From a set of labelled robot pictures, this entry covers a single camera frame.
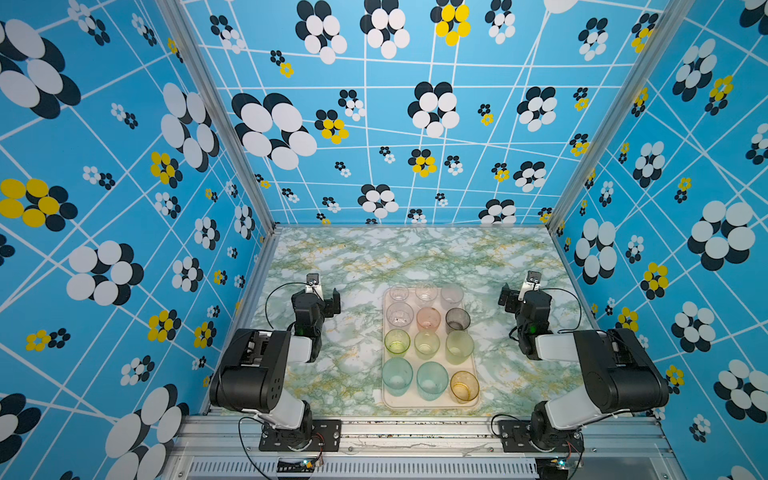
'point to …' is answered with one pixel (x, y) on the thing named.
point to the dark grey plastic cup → (457, 319)
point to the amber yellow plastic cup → (464, 386)
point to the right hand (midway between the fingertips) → (526, 287)
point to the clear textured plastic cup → (451, 296)
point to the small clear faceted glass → (426, 293)
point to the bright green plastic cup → (397, 341)
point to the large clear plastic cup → (400, 314)
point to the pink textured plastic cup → (428, 319)
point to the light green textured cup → (460, 345)
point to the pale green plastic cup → (426, 345)
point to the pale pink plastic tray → (412, 400)
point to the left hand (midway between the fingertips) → (321, 288)
